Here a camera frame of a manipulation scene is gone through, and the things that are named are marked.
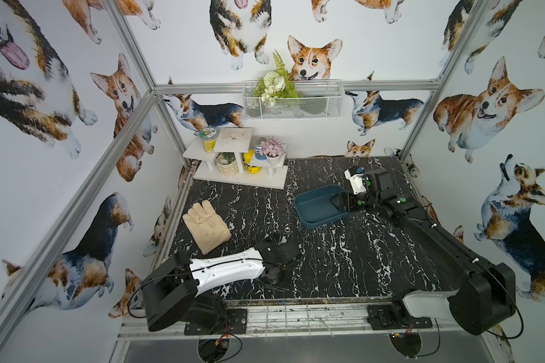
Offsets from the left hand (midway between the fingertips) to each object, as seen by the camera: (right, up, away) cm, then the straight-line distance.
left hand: (285, 280), depth 80 cm
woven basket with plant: (-28, +43, +30) cm, 60 cm away
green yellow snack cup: (-33, +54, +18) cm, 65 cm away
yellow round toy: (-18, +46, +25) cm, 55 cm away
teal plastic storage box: (+14, +23, +25) cm, 36 cm away
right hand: (+21, +31, +1) cm, 38 cm away
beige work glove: (-33, +15, +16) cm, 39 cm away
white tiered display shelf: (-22, +46, +29) cm, 58 cm away
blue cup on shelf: (-12, +51, +16) cm, 55 cm away
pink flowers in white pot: (-5, +48, +10) cm, 49 cm away
